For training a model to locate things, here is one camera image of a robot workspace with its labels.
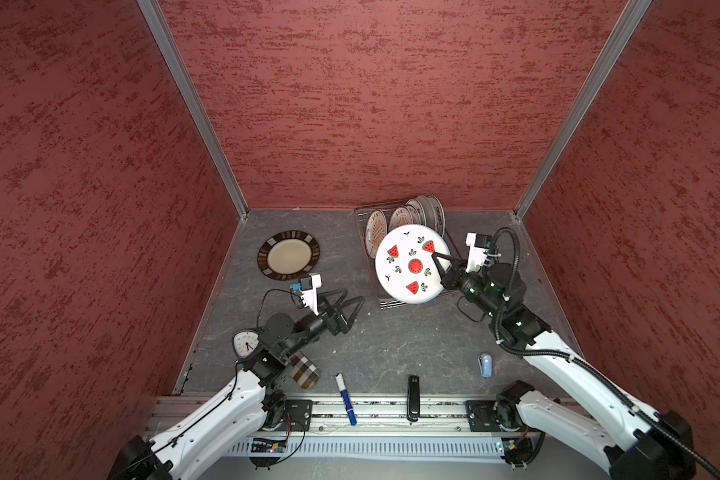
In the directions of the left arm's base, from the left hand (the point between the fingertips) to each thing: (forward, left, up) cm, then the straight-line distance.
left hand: (357, 301), depth 71 cm
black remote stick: (-17, -15, -21) cm, 31 cm away
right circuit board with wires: (-28, -39, -22) cm, 53 cm away
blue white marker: (-17, +3, -21) cm, 27 cm away
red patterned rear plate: (+33, -26, -3) cm, 42 cm away
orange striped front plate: (+35, -5, -12) cm, 37 cm away
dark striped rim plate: (+30, +27, -22) cm, 46 cm away
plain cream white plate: (+34, -22, -3) cm, 41 cm away
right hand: (+9, -18, +5) cm, 20 cm away
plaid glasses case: (-11, +14, -18) cm, 26 cm away
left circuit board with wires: (-29, +22, -26) cm, 45 cm away
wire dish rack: (+43, 0, -15) cm, 45 cm away
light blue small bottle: (-8, -36, -20) cm, 42 cm away
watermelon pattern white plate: (+9, -12, +1) cm, 15 cm away
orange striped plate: (+40, -14, -12) cm, 44 cm away
